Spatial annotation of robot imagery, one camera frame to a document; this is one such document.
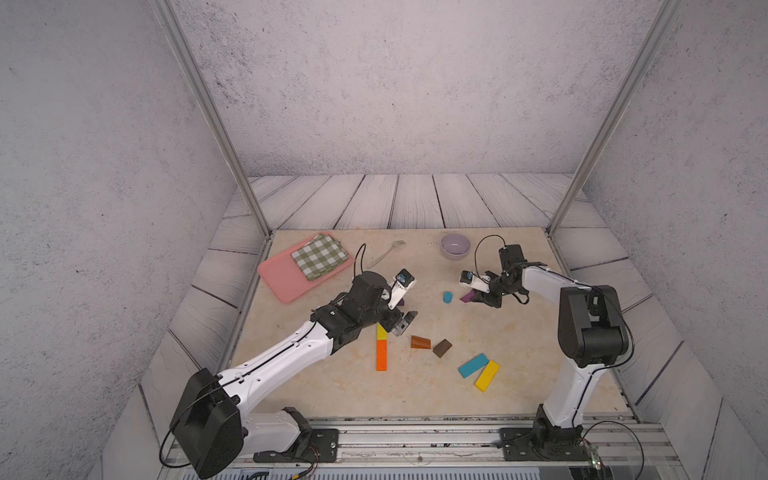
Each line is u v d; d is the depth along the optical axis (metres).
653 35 0.74
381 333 0.70
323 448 0.73
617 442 0.74
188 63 0.77
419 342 0.90
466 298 0.98
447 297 0.99
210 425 0.39
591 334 0.51
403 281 0.67
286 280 1.08
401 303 0.68
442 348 0.89
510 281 0.76
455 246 1.12
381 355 0.89
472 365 0.87
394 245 1.17
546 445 0.66
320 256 1.12
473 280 0.86
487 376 0.84
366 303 0.60
